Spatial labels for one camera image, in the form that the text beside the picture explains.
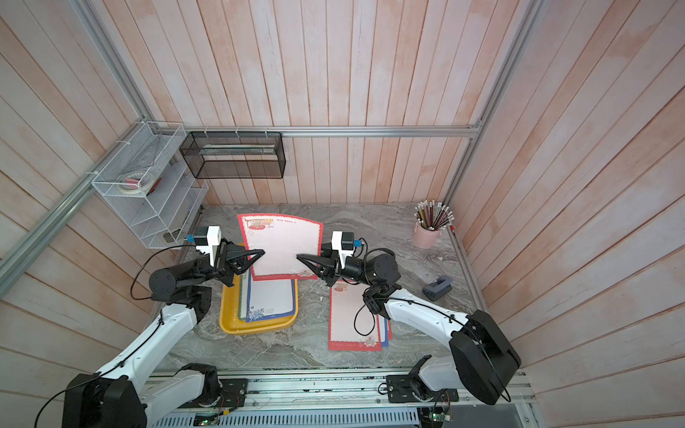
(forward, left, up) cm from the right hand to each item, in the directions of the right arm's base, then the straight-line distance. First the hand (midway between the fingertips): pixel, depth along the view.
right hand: (300, 255), depth 62 cm
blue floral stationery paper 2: (-9, -24, -36) cm, 44 cm away
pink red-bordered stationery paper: (-6, -25, -35) cm, 44 cm away
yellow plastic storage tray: (-2, +28, -32) cm, 42 cm away
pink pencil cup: (+29, -41, -30) cm, 58 cm away
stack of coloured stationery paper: (+5, +25, -33) cm, 41 cm away
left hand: (-1, +8, +1) cm, 8 cm away
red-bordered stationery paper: (-3, -13, -39) cm, 41 cm away
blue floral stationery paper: (+4, +16, -33) cm, 37 cm away
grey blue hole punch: (+8, -43, -32) cm, 54 cm away
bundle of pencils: (+36, -44, -24) cm, 62 cm away
